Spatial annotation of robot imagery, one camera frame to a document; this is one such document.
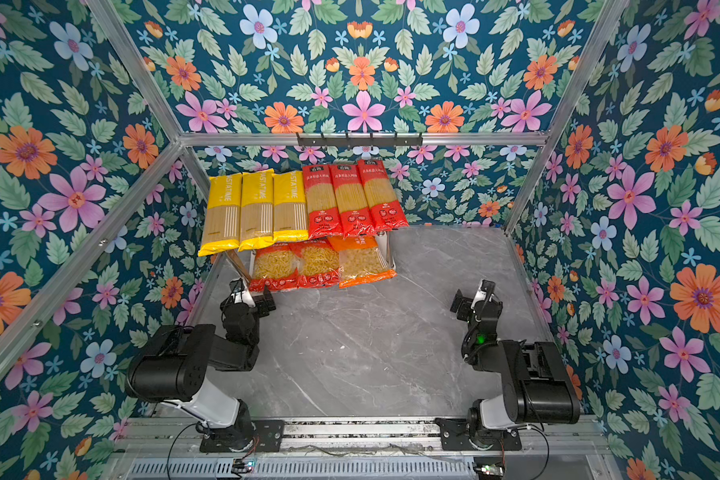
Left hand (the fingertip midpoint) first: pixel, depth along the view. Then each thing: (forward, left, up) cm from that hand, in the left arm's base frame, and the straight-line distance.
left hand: (250, 282), depth 89 cm
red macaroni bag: (+7, -6, -2) cm, 10 cm away
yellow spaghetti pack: (+2, -1, +24) cm, 24 cm away
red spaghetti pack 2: (+4, -34, +24) cm, 42 cm away
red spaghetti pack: (+5, -25, +24) cm, 36 cm away
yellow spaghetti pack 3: (+6, -17, +24) cm, 30 cm away
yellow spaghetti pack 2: (+5, -9, +24) cm, 26 cm away
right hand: (-6, -69, -4) cm, 70 cm away
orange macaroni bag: (+7, -34, -2) cm, 35 cm away
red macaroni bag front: (+7, -20, -1) cm, 21 cm away
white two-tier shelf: (+10, +3, -5) cm, 12 cm away
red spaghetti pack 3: (+3, -41, +25) cm, 48 cm away
